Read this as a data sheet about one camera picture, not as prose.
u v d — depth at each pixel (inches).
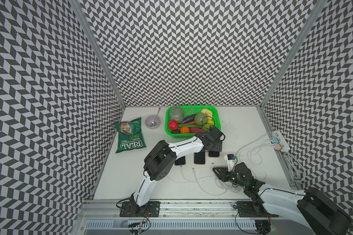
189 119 41.0
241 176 25.3
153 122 41.6
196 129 38.9
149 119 40.6
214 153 33.9
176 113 38.9
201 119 40.0
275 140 38.2
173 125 37.7
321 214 16.4
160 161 20.7
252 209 25.9
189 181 32.5
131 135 38.7
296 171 34.1
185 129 38.0
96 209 29.2
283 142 37.9
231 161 30.4
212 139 27.8
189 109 40.7
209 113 42.2
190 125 39.3
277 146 37.3
